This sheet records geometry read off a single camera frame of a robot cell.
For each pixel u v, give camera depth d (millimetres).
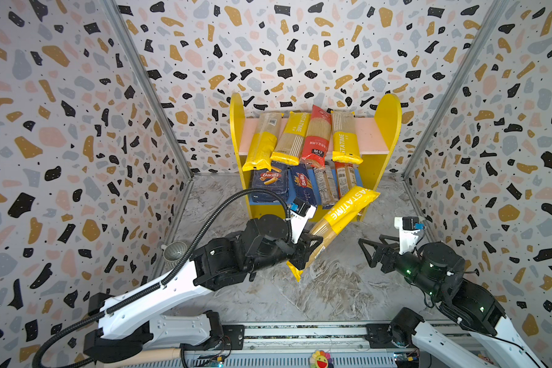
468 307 423
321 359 691
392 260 540
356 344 734
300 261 501
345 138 730
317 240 555
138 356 445
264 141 710
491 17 721
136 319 375
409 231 538
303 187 930
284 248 386
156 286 381
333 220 556
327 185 947
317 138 729
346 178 976
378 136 785
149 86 861
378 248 547
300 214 469
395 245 539
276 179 923
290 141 725
